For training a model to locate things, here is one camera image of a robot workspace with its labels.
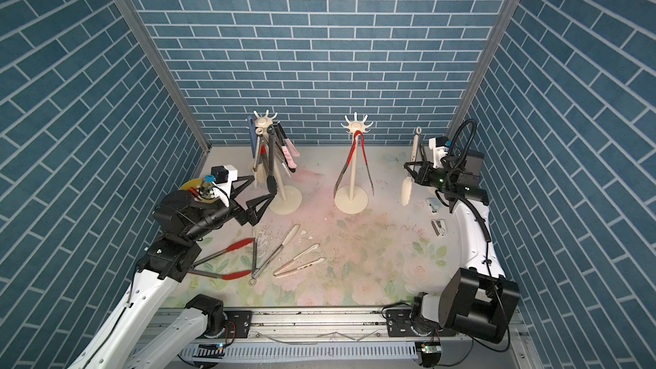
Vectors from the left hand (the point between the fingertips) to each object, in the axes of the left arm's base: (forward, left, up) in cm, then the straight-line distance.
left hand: (269, 189), depth 65 cm
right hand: (+13, -41, -6) cm, 43 cm away
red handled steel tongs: (+15, +5, -2) cm, 16 cm away
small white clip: (+15, -56, -30) cm, 65 cm away
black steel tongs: (+15, +1, 0) cm, 15 cm away
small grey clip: (+5, -55, -30) cm, 63 cm away
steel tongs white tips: (-10, +9, -32) cm, 35 cm away
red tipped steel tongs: (-11, +19, -34) cm, 40 cm away
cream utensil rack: (+18, -25, -32) cm, 44 cm away
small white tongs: (-8, -6, -32) cm, 34 cm away
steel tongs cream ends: (+8, -39, -7) cm, 40 cm away
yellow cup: (+16, +32, -23) cm, 42 cm away
